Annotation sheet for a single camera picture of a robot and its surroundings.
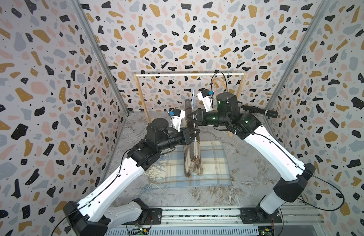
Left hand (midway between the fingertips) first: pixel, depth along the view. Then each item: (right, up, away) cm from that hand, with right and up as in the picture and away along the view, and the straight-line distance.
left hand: (201, 131), depth 61 cm
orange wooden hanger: (+14, +32, +46) cm, 57 cm away
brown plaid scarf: (-3, -11, +3) cm, 12 cm away
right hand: (-5, +6, +3) cm, 9 cm away
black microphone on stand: (+44, +10, +31) cm, 55 cm away
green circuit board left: (-29, -48, +10) cm, 57 cm away
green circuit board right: (+32, -49, +11) cm, 60 cm away
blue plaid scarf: (-19, -25, +28) cm, 42 cm away
